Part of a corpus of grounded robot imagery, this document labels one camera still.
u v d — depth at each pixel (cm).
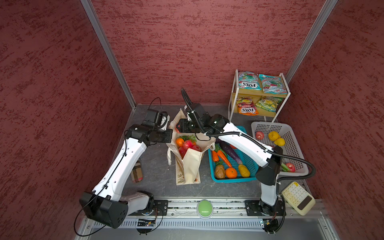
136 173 83
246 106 95
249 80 85
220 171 82
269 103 97
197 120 54
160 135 63
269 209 64
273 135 97
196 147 85
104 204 37
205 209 73
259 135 97
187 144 82
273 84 82
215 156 90
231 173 81
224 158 90
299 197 76
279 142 96
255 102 100
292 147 90
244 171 81
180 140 89
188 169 79
